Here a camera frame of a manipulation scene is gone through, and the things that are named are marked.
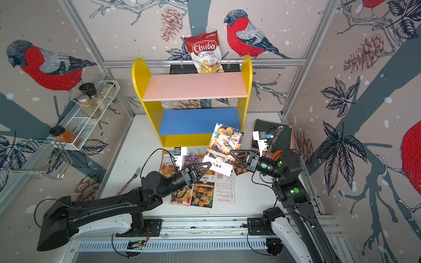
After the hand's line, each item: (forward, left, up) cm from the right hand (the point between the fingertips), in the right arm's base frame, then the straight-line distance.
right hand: (231, 153), depth 59 cm
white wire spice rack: (+14, +70, -4) cm, 71 cm away
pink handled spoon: (+42, -36, -34) cm, 65 cm away
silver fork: (+6, +51, -34) cm, 62 cm away
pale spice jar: (+36, +65, 0) cm, 74 cm away
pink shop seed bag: (+9, +35, -35) cm, 50 cm away
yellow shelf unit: (+60, +29, -31) cm, 74 cm away
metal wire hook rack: (-4, +69, 0) cm, 70 cm away
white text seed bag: (0, +1, -36) cm, 36 cm away
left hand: (-5, +7, 0) cm, 9 cm away
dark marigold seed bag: (-2, +13, -36) cm, 38 cm away
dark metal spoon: (+43, -31, -34) cm, 63 cm away
